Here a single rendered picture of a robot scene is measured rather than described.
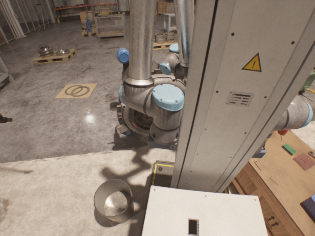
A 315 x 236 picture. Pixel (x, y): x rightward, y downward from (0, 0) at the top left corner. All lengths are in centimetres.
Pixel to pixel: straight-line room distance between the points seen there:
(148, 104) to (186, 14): 42
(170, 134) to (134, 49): 44
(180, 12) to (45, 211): 202
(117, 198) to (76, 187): 55
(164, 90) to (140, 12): 34
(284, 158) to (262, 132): 115
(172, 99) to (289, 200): 125
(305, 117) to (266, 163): 78
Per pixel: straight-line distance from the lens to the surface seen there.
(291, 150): 187
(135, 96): 73
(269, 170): 159
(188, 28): 75
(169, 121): 69
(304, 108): 95
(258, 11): 43
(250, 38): 44
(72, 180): 199
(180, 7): 71
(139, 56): 69
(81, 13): 1374
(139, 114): 146
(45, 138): 265
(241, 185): 179
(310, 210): 159
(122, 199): 157
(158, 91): 68
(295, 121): 91
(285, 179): 163
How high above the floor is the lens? 160
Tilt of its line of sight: 43 degrees down
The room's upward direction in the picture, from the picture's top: straight up
